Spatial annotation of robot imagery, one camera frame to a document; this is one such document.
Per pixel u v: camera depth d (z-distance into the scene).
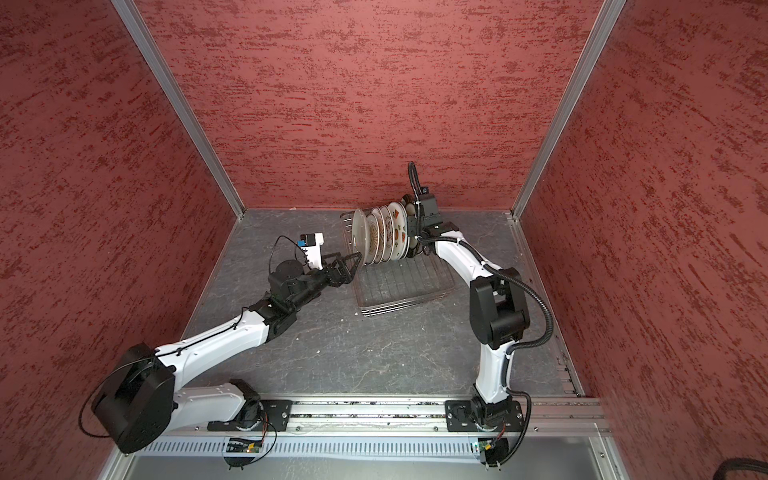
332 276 0.69
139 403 0.41
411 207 0.98
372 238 0.94
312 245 0.69
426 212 0.73
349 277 0.70
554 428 0.73
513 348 0.53
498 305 0.52
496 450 0.72
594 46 0.77
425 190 0.83
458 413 0.74
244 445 0.72
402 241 0.95
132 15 0.71
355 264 0.74
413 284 0.99
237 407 0.62
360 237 1.03
